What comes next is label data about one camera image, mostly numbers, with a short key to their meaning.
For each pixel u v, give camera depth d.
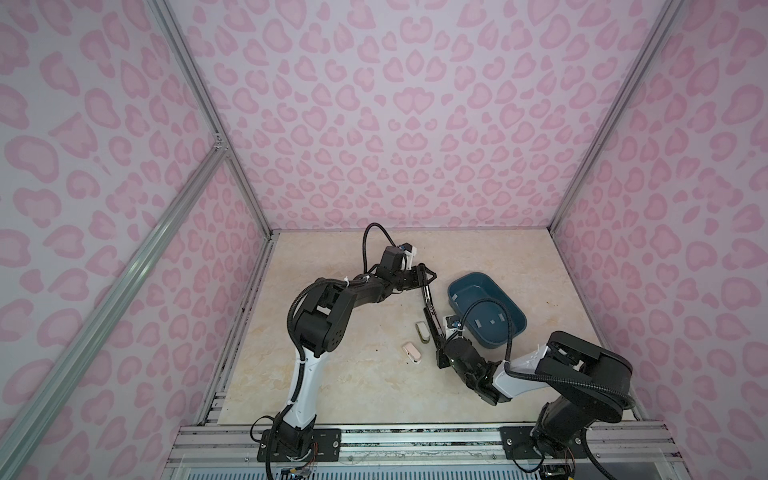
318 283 0.61
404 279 0.88
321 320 0.58
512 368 0.61
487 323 0.95
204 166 0.84
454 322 0.78
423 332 0.90
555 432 0.59
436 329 0.90
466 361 0.68
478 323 0.95
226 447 0.75
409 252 0.95
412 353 0.86
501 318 0.95
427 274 0.97
